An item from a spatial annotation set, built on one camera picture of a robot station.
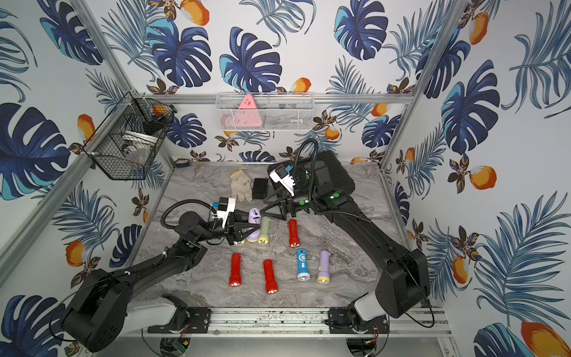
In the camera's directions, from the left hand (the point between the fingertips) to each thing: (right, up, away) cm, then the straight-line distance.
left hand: (258, 220), depth 68 cm
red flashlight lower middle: (+2, -22, +14) cm, 26 cm away
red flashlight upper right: (+11, -8, +25) cm, 29 cm away
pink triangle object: (-7, +39, +22) cm, 46 cm away
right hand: (+2, +5, +1) cm, 5 cm away
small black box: (-5, +10, +44) cm, 46 cm away
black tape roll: (-48, +24, +53) cm, 76 cm away
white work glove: (-14, +11, +42) cm, 46 cm away
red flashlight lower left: (-10, -23, +13) cm, 29 cm away
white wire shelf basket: (+4, +45, +33) cm, 56 cm away
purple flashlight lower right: (+22, -23, +13) cm, 34 cm away
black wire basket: (-53, +27, +17) cm, 62 cm away
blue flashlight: (+15, -19, +16) cm, 29 cm away
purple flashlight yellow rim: (-1, +1, -3) cm, 3 cm away
